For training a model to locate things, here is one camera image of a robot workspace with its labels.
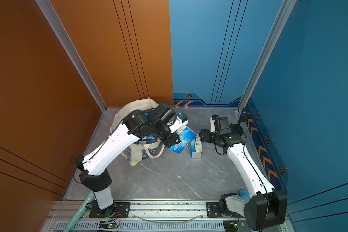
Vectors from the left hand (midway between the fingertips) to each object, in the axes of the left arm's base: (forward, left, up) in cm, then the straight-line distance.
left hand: (178, 136), depth 67 cm
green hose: (-27, +48, -28) cm, 62 cm away
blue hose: (-18, -35, -26) cm, 47 cm away
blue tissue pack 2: (+6, -11, -22) cm, 25 cm away
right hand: (+9, -15, -12) cm, 21 cm away
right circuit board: (-31, -27, -30) cm, 51 cm away
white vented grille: (-32, +15, -31) cm, 47 cm away
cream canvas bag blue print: (+1, +14, -13) cm, 19 cm away
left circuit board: (-32, +36, -34) cm, 59 cm away
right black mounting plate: (-25, -18, -29) cm, 43 cm away
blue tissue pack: (-2, -4, +1) cm, 4 cm away
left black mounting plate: (-25, +28, -30) cm, 48 cm away
